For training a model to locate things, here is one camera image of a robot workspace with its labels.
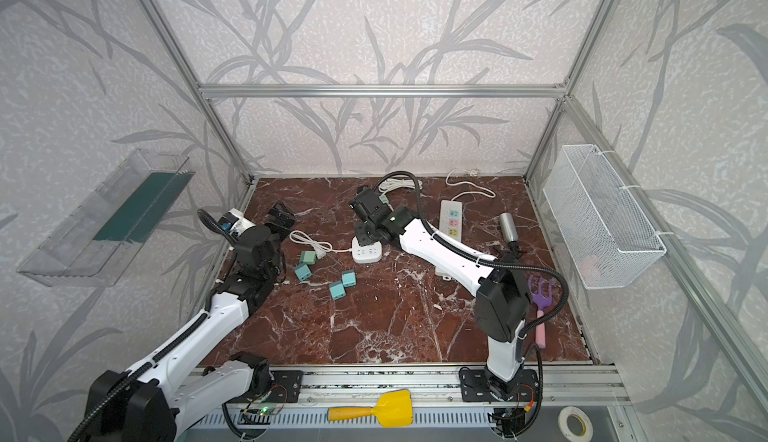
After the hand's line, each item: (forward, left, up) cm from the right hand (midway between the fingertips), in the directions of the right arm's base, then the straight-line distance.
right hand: (367, 219), depth 84 cm
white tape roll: (-46, -47, -18) cm, 69 cm away
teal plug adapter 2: (-14, +10, -18) cm, 24 cm away
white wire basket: (-17, -52, +15) cm, 57 cm away
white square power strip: (-2, +1, -17) cm, 17 cm away
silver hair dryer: (+7, -47, -17) cm, 51 cm away
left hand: (+1, +23, +7) cm, 24 cm away
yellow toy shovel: (-43, -8, -18) cm, 47 cm away
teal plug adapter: (-10, +7, -17) cm, 21 cm away
